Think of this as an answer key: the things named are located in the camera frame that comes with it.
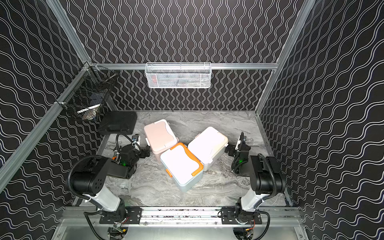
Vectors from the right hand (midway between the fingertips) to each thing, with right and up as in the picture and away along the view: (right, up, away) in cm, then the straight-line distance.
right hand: (236, 144), depth 97 cm
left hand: (-61, +1, -2) cm, 61 cm away
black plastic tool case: (-82, +14, +10) cm, 84 cm away
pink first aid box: (-49, +6, -5) cm, 50 cm away
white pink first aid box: (-19, 0, -12) cm, 23 cm away
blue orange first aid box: (-32, -11, -21) cm, 40 cm away
